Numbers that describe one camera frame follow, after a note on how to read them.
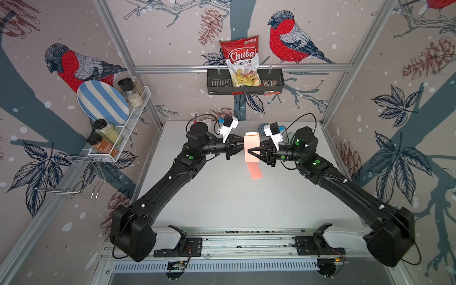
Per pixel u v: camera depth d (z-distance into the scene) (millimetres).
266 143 612
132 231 388
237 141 606
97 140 593
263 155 634
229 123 570
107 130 637
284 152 596
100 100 711
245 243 750
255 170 974
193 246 731
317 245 665
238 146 639
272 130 569
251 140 612
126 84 794
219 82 949
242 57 798
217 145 590
